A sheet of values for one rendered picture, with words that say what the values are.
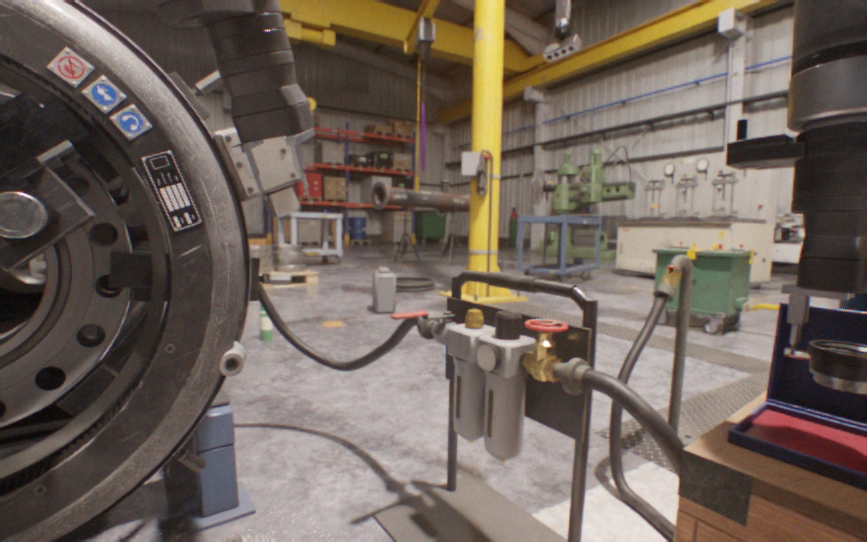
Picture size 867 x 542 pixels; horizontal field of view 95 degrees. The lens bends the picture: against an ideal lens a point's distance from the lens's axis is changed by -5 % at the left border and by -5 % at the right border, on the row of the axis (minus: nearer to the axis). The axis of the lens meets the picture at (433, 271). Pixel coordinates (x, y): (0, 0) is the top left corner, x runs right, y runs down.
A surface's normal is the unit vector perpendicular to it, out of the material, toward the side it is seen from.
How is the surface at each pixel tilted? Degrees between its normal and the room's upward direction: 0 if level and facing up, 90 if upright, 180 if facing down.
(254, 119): 114
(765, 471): 0
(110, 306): 90
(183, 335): 90
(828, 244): 70
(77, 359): 90
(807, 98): 90
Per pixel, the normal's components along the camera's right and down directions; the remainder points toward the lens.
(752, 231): 0.34, 0.10
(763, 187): -0.94, 0.02
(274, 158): 0.59, 0.09
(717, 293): -0.77, 0.04
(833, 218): -0.79, 0.24
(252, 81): -0.11, 0.61
